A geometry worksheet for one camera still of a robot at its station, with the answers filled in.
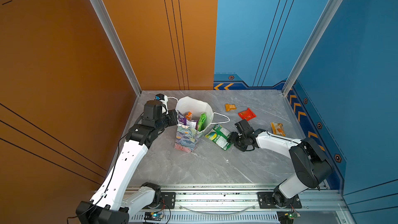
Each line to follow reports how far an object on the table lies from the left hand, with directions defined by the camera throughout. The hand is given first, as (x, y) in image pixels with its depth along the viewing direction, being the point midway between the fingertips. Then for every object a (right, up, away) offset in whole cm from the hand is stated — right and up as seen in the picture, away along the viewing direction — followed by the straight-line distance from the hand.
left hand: (177, 111), depth 74 cm
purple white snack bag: (+2, -5, +5) cm, 7 cm away
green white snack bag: (+22, -15, +19) cm, 33 cm away
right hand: (+27, -19, +17) cm, 37 cm away
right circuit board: (+51, -48, -4) cm, 70 cm away
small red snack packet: (+43, -4, +31) cm, 53 cm away
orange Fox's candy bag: (+4, -4, +16) cm, 17 cm away
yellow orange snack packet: (+60, -12, +23) cm, 65 cm away
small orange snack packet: (+30, +1, +35) cm, 46 cm away
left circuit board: (-10, -48, -4) cm, 49 cm away
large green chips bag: (+12, -6, +8) cm, 16 cm away
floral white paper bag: (+4, -13, +2) cm, 14 cm away
